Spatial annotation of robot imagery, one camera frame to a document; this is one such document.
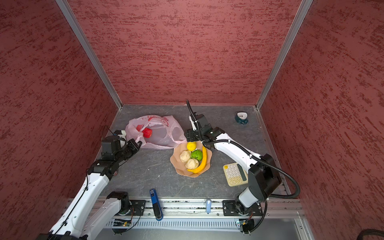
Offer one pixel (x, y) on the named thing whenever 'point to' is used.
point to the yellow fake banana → (202, 164)
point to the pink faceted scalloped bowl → (180, 166)
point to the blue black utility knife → (156, 204)
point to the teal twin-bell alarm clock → (241, 118)
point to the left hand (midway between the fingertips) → (143, 144)
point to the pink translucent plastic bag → (156, 131)
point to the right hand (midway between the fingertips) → (190, 135)
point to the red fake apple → (147, 132)
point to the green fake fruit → (196, 154)
